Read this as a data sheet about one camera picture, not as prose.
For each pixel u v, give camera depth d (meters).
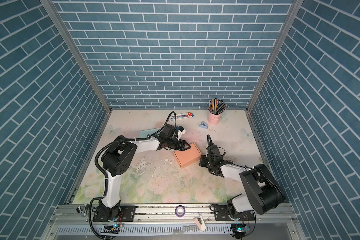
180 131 0.90
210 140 0.80
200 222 0.69
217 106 1.08
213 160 0.72
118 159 0.54
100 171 0.53
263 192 0.43
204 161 0.82
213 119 1.06
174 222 0.72
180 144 0.86
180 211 0.75
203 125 1.08
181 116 1.15
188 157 0.92
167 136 0.80
